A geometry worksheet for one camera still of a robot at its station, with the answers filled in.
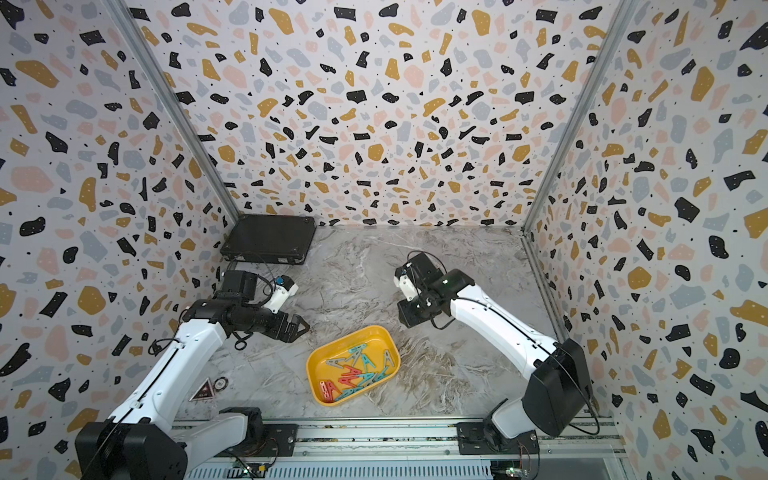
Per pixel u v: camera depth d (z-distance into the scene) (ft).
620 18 2.35
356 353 2.87
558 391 1.35
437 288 1.83
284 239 3.99
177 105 2.81
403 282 2.44
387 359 2.82
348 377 2.73
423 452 2.40
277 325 2.27
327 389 2.63
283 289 2.36
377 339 2.95
